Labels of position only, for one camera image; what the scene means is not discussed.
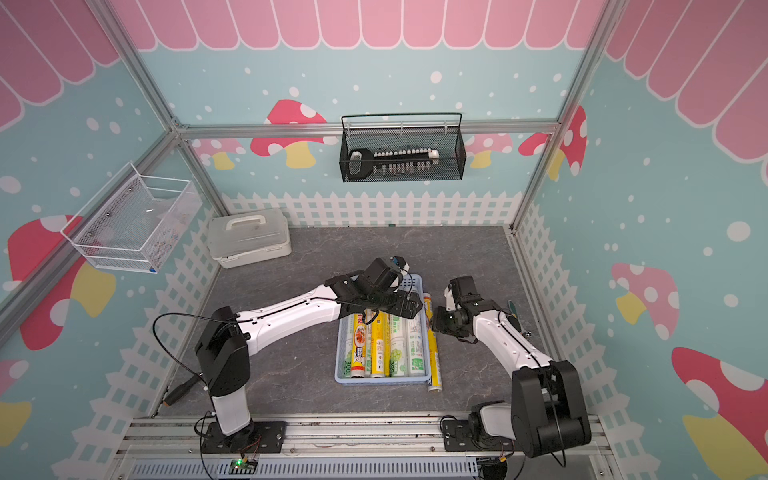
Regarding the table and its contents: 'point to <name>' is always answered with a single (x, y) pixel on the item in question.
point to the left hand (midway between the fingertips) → (408, 306)
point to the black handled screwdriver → (175, 394)
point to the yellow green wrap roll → (380, 345)
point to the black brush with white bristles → (362, 162)
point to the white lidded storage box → (244, 238)
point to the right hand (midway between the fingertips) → (437, 323)
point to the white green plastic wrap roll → (417, 345)
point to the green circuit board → (242, 467)
